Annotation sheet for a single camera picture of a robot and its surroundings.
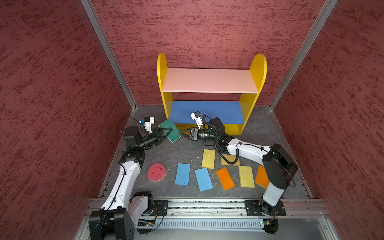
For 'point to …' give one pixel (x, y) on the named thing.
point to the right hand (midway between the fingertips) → (178, 136)
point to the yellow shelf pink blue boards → (228, 94)
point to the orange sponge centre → (225, 178)
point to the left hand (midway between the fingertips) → (172, 132)
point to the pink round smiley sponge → (156, 172)
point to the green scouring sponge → (175, 134)
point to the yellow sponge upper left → (208, 158)
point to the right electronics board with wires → (271, 226)
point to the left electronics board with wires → (147, 225)
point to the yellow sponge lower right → (246, 176)
